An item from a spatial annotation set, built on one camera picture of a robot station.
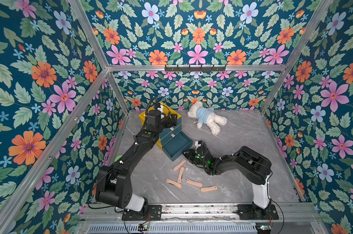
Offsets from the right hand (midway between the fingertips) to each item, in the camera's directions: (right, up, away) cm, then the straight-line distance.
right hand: (185, 149), depth 92 cm
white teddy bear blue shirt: (+15, +23, +13) cm, 30 cm away
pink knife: (-6, -18, -8) cm, 21 cm away
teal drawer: (-11, +12, -18) cm, 24 cm away
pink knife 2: (+6, -18, -8) cm, 20 cm away
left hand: (-7, +21, -7) cm, 23 cm away
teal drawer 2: (-6, +2, 0) cm, 6 cm away
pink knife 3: (+14, -20, -11) cm, 27 cm away
